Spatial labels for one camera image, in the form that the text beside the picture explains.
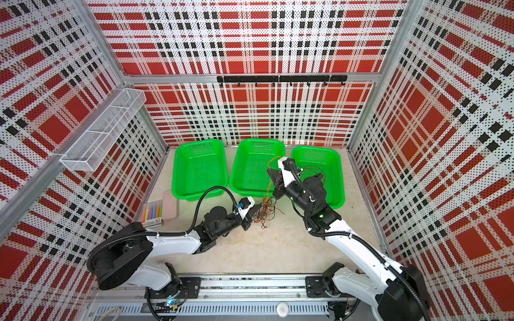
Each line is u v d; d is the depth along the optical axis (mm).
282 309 689
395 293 377
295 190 612
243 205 663
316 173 574
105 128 780
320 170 1016
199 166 1145
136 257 434
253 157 1176
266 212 788
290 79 884
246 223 704
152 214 930
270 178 693
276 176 640
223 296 744
